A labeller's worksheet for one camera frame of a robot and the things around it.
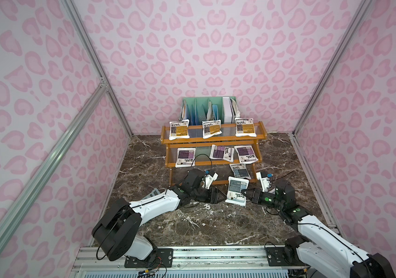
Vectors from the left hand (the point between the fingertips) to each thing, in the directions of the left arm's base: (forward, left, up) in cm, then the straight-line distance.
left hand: (224, 196), depth 79 cm
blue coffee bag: (+19, -11, -9) cm, 24 cm away
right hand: (+1, -8, +1) cm, 8 cm away
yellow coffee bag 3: (+26, -10, +18) cm, 34 cm away
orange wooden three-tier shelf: (+16, +9, +4) cm, 19 cm away
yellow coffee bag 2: (+25, +5, +19) cm, 32 cm away
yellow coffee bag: (+24, +20, +19) cm, 37 cm away
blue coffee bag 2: (+5, -6, +2) cm, 8 cm away
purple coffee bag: (+19, +18, +4) cm, 27 cm away
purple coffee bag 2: (+21, -1, +5) cm, 22 cm away
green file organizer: (+54, +12, +7) cm, 56 cm away
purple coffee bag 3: (+21, -13, +5) cm, 25 cm away
